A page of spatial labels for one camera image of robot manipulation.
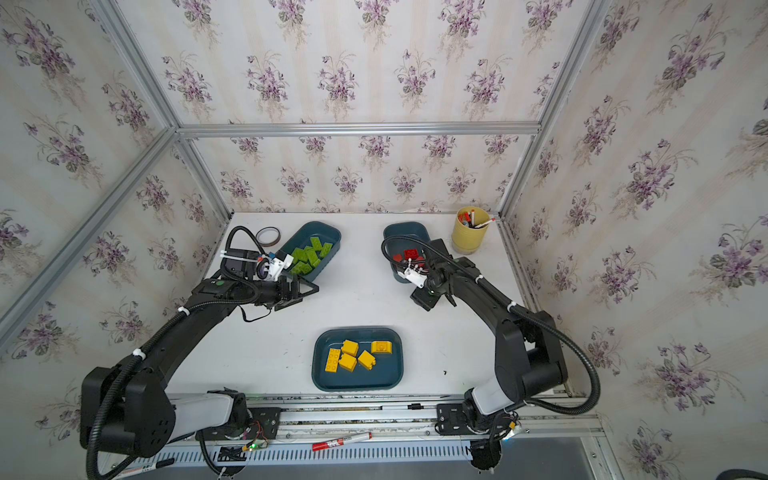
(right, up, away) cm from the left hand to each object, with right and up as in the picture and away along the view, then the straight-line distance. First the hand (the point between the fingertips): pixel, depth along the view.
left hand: (309, 290), depth 79 cm
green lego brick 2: (-6, +8, +26) cm, 28 cm away
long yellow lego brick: (+6, -20, +4) cm, 21 cm away
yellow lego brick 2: (+19, -18, +7) cm, 27 cm away
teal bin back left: (-1, +16, +32) cm, 36 cm away
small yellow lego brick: (+10, -21, +3) cm, 23 cm away
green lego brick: (-2, +10, +30) cm, 31 cm away
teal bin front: (+21, -24, +3) cm, 32 cm away
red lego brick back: (+25, +7, +31) cm, 40 cm away
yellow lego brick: (+11, -17, +5) cm, 21 cm away
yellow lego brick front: (+16, -20, +3) cm, 25 cm away
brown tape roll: (-25, +12, +34) cm, 44 cm away
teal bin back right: (+28, +18, +29) cm, 44 cm away
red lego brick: (+30, +9, +28) cm, 42 cm away
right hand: (+32, -2, +9) cm, 34 cm away
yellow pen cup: (+49, +17, +21) cm, 56 cm away
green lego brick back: (-5, +13, +31) cm, 34 cm away
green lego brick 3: (-9, +4, +22) cm, 24 cm away
